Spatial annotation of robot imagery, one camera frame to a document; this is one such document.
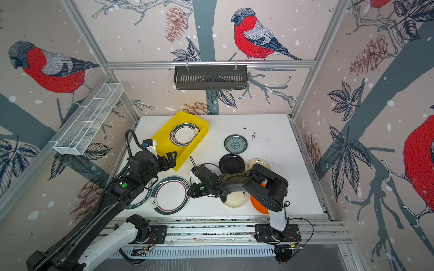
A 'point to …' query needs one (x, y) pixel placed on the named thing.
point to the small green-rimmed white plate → (183, 134)
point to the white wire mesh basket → (78, 133)
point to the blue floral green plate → (235, 144)
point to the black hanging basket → (211, 77)
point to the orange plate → (258, 204)
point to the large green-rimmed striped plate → (169, 195)
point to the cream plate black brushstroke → (235, 199)
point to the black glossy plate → (231, 164)
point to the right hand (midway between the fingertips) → (189, 192)
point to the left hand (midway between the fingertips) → (171, 150)
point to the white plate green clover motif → (213, 167)
